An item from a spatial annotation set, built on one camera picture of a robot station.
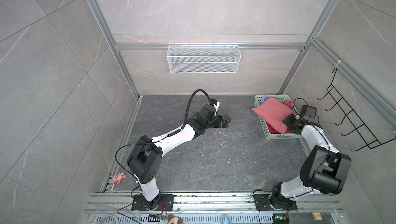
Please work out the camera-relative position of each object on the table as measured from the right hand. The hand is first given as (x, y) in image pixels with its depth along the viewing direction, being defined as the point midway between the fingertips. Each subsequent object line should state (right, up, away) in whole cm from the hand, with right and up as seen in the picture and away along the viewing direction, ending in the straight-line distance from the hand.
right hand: (287, 118), depth 90 cm
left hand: (-38, +2, -7) cm, 39 cm away
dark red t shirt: (-7, -8, +3) cm, 11 cm away
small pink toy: (-95, -30, -12) cm, 100 cm away
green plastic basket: (-10, +12, +20) cm, 26 cm away
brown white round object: (-64, -44, -23) cm, 81 cm away
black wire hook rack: (+15, -4, -26) cm, 30 cm away
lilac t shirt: (-6, +13, +19) cm, 23 cm away
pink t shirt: (-4, +4, +6) cm, 8 cm away
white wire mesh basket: (-50, +39, +11) cm, 64 cm away
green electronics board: (-14, -45, -20) cm, 52 cm away
